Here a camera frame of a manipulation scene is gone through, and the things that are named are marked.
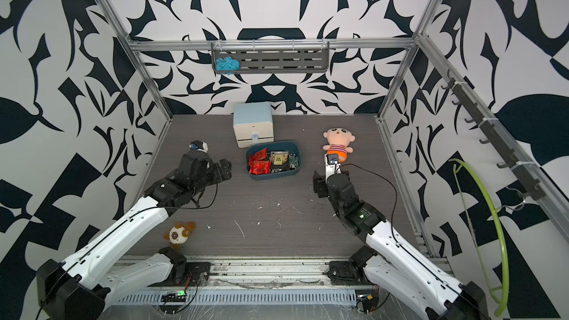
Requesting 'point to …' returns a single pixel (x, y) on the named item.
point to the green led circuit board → (180, 296)
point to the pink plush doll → (339, 139)
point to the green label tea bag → (293, 161)
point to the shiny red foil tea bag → (258, 155)
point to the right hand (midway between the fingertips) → (322, 168)
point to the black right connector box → (366, 301)
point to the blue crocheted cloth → (227, 64)
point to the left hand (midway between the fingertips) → (216, 162)
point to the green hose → (503, 306)
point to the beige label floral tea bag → (279, 159)
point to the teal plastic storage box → (291, 146)
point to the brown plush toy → (178, 234)
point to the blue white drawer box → (253, 123)
